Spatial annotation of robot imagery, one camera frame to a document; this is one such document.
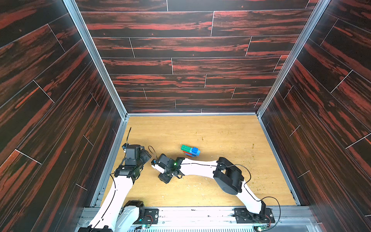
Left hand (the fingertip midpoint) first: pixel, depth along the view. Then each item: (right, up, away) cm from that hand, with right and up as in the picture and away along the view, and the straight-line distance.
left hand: (146, 153), depth 84 cm
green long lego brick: (+23, +2, +8) cm, 24 cm away
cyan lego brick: (+28, -3, +9) cm, 30 cm away
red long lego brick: (+25, -1, +8) cm, 27 cm away
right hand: (+10, -13, +6) cm, 18 cm away
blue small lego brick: (+29, +1, +5) cm, 30 cm away
